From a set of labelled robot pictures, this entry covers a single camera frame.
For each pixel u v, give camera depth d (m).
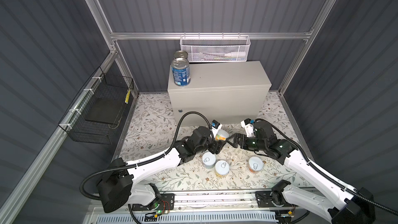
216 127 0.67
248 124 0.71
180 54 0.76
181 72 0.69
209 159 0.81
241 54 0.90
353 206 0.40
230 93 1.39
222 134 0.74
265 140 0.58
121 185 0.40
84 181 0.39
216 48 1.24
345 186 0.41
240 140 0.68
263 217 0.70
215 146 0.68
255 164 0.79
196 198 0.76
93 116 0.70
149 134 0.99
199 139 0.58
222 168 0.79
